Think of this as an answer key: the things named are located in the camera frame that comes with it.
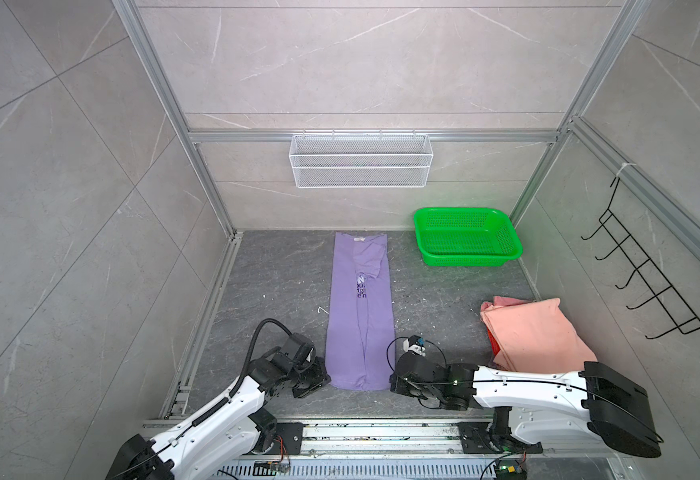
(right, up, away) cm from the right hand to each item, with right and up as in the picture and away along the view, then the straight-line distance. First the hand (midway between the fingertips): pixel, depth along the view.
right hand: (387, 379), depth 80 cm
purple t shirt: (-7, +5, +8) cm, 12 cm away
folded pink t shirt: (+43, +11, +4) cm, 44 cm away
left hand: (-15, +2, 0) cm, 15 cm away
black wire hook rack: (+59, +28, -15) cm, 67 cm away
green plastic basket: (+36, +41, +39) cm, 67 cm away
